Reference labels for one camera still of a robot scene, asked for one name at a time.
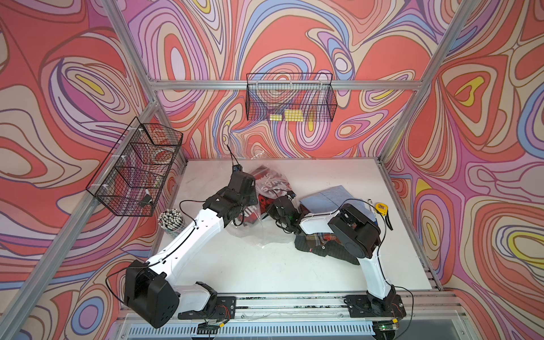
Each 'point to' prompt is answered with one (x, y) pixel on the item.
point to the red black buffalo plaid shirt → (268, 184)
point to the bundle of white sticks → (171, 221)
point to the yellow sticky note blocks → (290, 115)
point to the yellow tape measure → (383, 209)
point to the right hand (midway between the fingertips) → (266, 210)
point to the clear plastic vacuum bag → (252, 224)
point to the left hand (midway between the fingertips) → (253, 191)
